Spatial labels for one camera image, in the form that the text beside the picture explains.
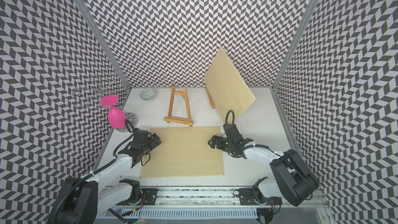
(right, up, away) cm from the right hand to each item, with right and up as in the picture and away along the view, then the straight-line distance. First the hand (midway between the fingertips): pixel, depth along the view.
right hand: (214, 147), depth 87 cm
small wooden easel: (-1, +25, +18) cm, 31 cm away
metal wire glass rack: (-71, +36, +9) cm, 80 cm away
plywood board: (+9, +33, +3) cm, 34 cm away
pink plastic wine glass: (-50, +18, -10) cm, 54 cm away
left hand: (-35, +1, +3) cm, 35 cm away
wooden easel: (-24, +13, +17) cm, 32 cm away
